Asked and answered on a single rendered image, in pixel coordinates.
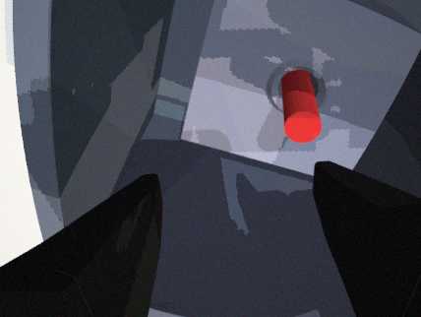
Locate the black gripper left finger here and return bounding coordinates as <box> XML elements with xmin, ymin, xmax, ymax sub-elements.
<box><xmin>0</xmin><ymin>174</ymin><xmax>163</xmax><ymax>317</ymax></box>

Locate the dark red peg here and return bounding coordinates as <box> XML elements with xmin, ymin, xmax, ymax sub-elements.
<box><xmin>281</xmin><ymin>70</ymin><xmax>322</xmax><ymax>143</ymax></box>

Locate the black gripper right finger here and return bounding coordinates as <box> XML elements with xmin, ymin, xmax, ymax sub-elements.
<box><xmin>313</xmin><ymin>161</ymin><xmax>421</xmax><ymax>317</ymax></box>

